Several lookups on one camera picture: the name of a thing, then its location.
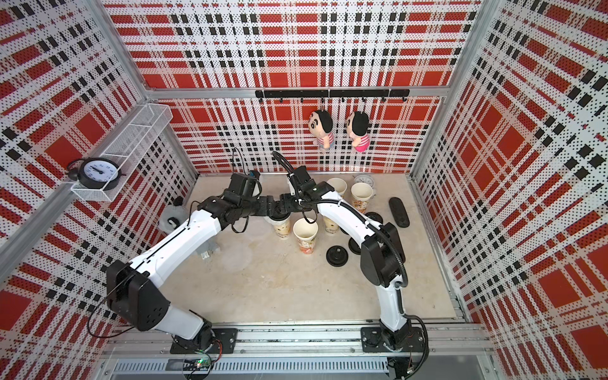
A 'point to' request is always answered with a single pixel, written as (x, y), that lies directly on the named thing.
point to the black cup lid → (280, 216)
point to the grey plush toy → (172, 217)
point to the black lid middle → (354, 247)
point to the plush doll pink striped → (357, 124)
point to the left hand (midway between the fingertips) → (268, 202)
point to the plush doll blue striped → (320, 123)
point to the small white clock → (364, 178)
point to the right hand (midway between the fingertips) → (291, 205)
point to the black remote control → (399, 212)
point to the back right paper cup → (361, 195)
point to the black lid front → (336, 256)
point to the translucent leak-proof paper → (278, 222)
